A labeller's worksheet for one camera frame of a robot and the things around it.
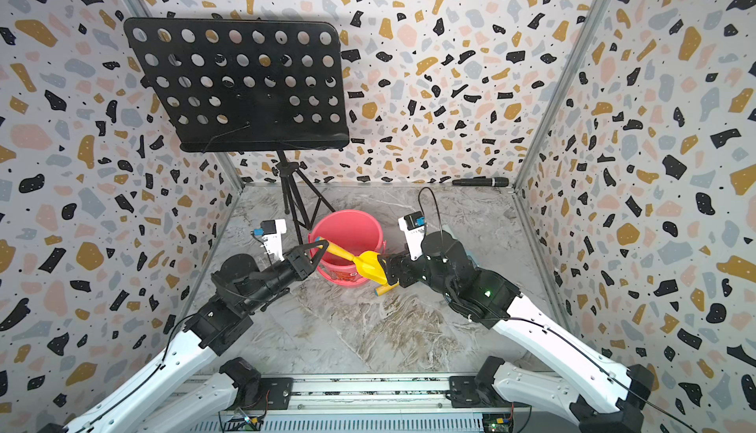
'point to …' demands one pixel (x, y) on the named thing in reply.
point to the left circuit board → (242, 423)
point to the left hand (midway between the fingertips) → (328, 245)
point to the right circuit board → (497, 422)
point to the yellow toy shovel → (368, 262)
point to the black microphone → (482, 181)
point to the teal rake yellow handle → (385, 288)
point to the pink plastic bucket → (353, 231)
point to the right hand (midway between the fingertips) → (391, 253)
